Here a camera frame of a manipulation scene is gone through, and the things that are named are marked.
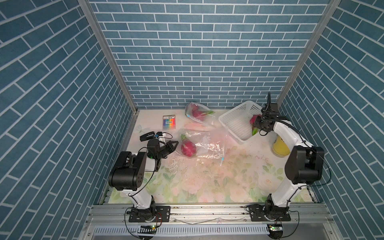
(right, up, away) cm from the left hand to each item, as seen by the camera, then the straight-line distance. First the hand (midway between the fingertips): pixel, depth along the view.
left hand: (181, 142), depth 92 cm
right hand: (+49, +12, +2) cm, 50 cm away
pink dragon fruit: (+5, -3, -3) cm, 6 cm away
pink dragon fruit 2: (+49, +8, +9) cm, 51 cm away
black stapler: (-24, +3, +9) cm, 26 cm away
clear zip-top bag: (+12, 0, -4) cm, 13 cm away
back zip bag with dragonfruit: (+10, +20, +14) cm, 26 cm away
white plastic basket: (+40, +14, +19) cm, 46 cm away
